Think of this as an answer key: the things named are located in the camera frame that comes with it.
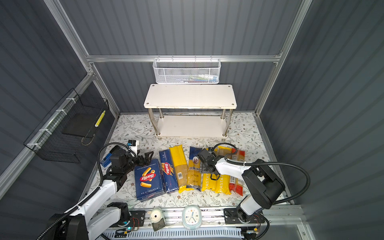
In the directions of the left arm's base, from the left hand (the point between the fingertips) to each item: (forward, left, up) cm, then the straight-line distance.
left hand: (145, 151), depth 85 cm
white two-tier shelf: (+45, -24, -12) cm, 53 cm away
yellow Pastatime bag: (-17, -43, -8) cm, 47 cm away
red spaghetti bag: (-19, -50, -8) cm, 55 cm away
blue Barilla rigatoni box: (-16, -3, -5) cm, 17 cm away
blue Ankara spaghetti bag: (-13, -27, -9) cm, 32 cm away
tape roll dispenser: (-33, -9, -5) cm, 35 cm away
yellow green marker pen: (+12, +22, +16) cm, 30 cm away
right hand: (-7, -38, -12) cm, 40 cm away
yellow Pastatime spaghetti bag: (-17, -35, -9) cm, 40 cm away
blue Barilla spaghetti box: (-15, -14, -8) cm, 22 cm away
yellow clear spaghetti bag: (-5, -20, -10) cm, 22 cm away
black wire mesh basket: (+1, +36, +17) cm, 39 cm away
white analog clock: (-33, -25, -9) cm, 42 cm away
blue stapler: (+1, +26, -10) cm, 28 cm away
